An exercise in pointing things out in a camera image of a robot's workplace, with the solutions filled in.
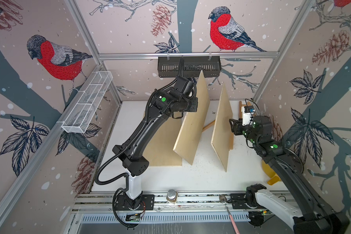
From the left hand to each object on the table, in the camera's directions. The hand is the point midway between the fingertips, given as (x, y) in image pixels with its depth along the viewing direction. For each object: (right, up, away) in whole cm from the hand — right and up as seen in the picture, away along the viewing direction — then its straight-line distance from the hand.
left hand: (198, 101), depth 68 cm
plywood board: (-5, -20, +3) cm, 21 cm away
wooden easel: (+48, +2, +49) cm, 68 cm away
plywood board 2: (+15, -22, +11) cm, 28 cm away
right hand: (+20, -8, +8) cm, 23 cm away
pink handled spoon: (+14, -52, +8) cm, 54 cm away
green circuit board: (-32, -58, +2) cm, 66 cm away
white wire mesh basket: (-60, -7, +4) cm, 60 cm away
